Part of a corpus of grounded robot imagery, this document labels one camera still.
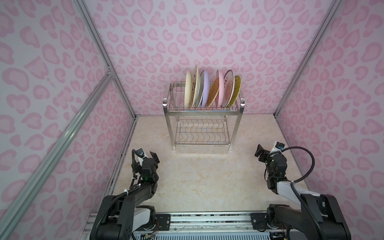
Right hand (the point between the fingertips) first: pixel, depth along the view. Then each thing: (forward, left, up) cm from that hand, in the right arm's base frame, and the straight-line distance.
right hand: (267, 145), depth 86 cm
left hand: (-6, +71, -2) cm, 71 cm away
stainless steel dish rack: (+21, +38, -8) cm, 44 cm away
